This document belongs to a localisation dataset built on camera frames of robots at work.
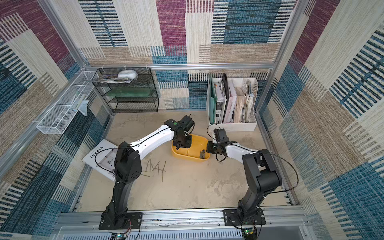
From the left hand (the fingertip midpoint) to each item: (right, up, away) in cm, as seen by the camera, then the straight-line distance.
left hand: (188, 144), depth 91 cm
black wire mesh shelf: (-39, +35, +12) cm, 54 cm away
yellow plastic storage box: (+6, 0, +6) cm, 9 cm away
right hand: (+12, -2, +5) cm, 13 cm away
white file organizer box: (+27, +25, +4) cm, 37 cm away
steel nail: (+9, -7, +5) cm, 12 cm away
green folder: (+14, +24, -4) cm, 28 cm away
